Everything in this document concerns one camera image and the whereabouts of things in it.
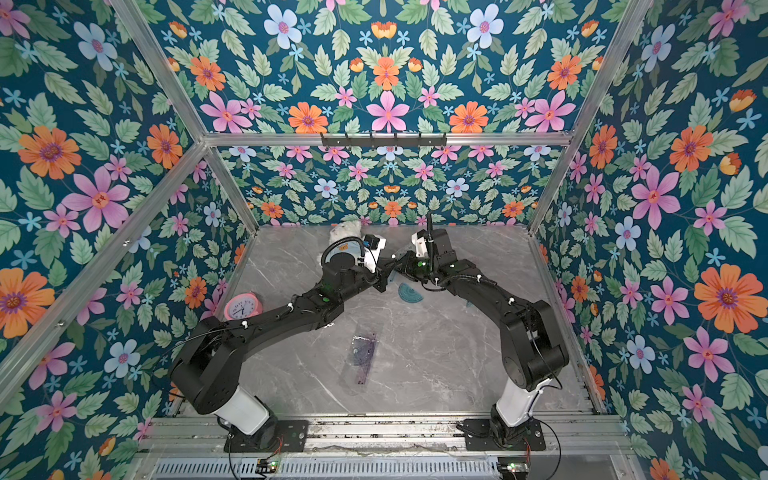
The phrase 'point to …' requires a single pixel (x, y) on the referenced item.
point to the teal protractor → (409, 294)
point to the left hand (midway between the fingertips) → (400, 258)
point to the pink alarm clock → (243, 306)
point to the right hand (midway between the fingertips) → (400, 260)
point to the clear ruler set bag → (359, 362)
